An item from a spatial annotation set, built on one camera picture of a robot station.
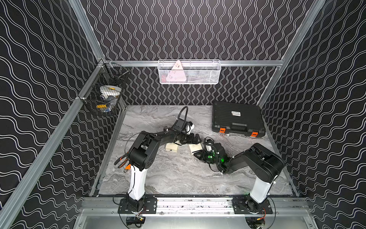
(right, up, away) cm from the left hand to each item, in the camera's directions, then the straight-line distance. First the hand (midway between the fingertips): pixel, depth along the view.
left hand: (196, 139), depth 95 cm
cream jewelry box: (-1, -5, -2) cm, 6 cm away
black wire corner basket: (-55, +27, -13) cm, 63 cm away
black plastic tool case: (+31, +14, +11) cm, 36 cm away
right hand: (-2, -9, -4) cm, 10 cm away
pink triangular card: (-13, +42, -7) cm, 44 cm away
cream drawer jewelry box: (-17, -5, -1) cm, 17 cm away
